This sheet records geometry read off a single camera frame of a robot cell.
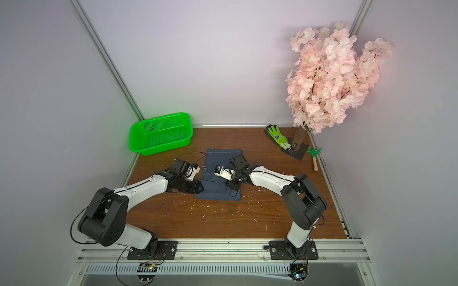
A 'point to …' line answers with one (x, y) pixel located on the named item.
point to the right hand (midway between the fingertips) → (229, 176)
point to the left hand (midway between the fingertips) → (202, 187)
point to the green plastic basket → (149, 135)
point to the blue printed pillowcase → (214, 186)
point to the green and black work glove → (274, 131)
